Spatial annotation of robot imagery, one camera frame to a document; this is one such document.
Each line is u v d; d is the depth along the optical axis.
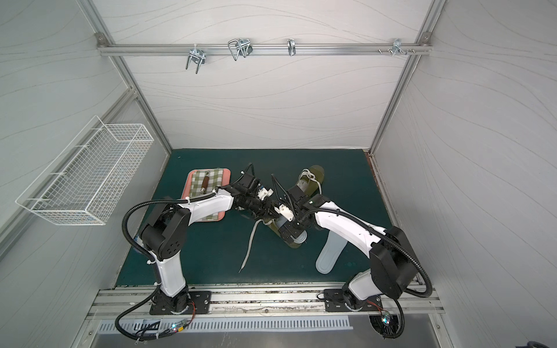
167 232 0.49
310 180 1.01
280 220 0.87
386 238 0.44
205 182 1.05
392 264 0.43
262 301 0.75
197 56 0.78
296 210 0.65
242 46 0.77
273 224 0.86
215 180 1.07
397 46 0.77
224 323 0.70
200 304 0.73
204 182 1.04
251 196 0.80
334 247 0.86
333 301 0.73
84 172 0.68
